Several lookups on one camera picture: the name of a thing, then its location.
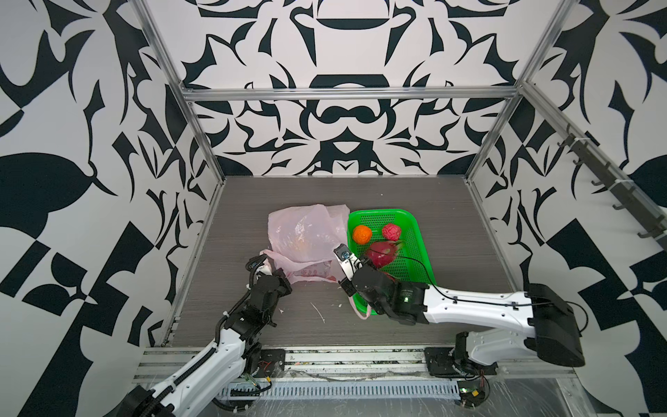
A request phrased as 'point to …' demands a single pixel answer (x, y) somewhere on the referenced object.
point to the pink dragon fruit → (381, 254)
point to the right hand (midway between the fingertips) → (340, 256)
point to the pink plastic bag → (303, 241)
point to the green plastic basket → (410, 265)
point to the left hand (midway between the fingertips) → (280, 265)
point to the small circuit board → (472, 393)
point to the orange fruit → (361, 234)
